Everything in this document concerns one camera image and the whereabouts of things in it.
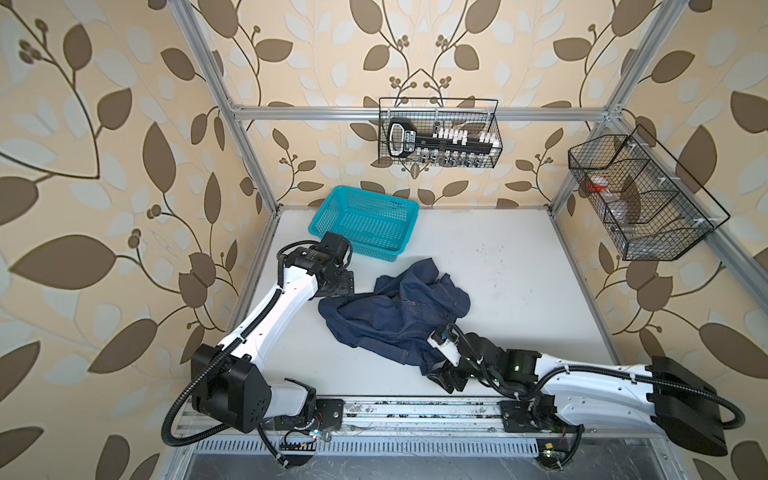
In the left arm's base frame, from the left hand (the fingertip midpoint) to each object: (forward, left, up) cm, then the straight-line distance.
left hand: (337, 287), depth 80 cm
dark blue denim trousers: (-6, -17, -6) cm, 19 cm away
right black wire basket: (+14, -79, +19) cm, 82 cm away
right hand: (-17, -27, -12) cm, 34 cm away
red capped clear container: (+24, -70, +18) cm, 77 cm away
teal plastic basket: (+37, -7, -16) cm, 41 cm away
